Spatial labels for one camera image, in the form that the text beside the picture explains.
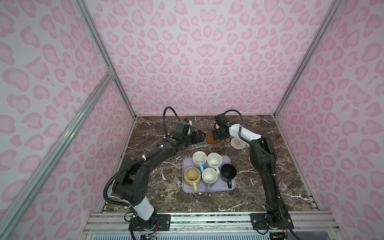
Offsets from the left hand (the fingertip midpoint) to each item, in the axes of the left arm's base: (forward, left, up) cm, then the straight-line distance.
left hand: (201, 134), depth 87 cm
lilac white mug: (-19, -4, -15) cm, 24 cm away
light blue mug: (-9, +1, -16) cm, 18 cm away
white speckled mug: (-9, -7, -15) cm, 19 cm away
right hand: (+10, -12, -14) cm, 22 cm away
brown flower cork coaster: (-24, -20, +9) cm, 32 cm away
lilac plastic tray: (-24, -9, -17) cm, 31 cm away
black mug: (-18, -15, -14) cm, 27 cm away
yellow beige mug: (-19, +6, -17) cm, 26 cm away
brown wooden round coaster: (+7, -7, -15) cm, 18 cm away
